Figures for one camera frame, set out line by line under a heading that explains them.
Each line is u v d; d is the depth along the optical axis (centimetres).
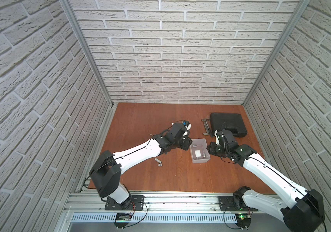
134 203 73
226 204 73
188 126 73
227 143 60
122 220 70
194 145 95
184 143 70
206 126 106
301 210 37
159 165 86
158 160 87
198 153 93
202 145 94
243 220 70
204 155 90
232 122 103
